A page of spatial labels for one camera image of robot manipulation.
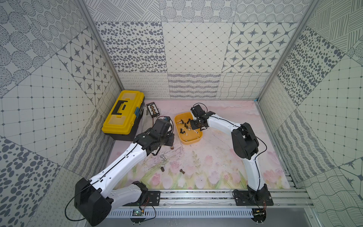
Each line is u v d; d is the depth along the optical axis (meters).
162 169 0.82
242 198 0.75
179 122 1.04
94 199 0.37
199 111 0.80
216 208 0.72
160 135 0.58
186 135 0.98
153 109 1.11
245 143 0.57
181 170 0.84
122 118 0.86
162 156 0.88
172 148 0.93
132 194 0.59
